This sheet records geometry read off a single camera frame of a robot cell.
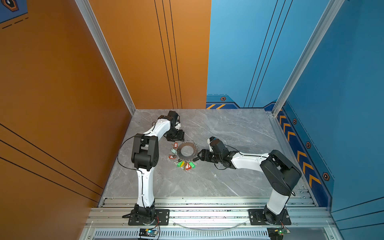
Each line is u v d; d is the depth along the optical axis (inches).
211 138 33.5
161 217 29.1
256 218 28.5
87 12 27.9
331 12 28.0
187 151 38.2
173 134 34.5
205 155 31.9
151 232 27.7
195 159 36.8
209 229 27.8
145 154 22.5
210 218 29.6
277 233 27.8
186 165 35.9
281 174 18.9
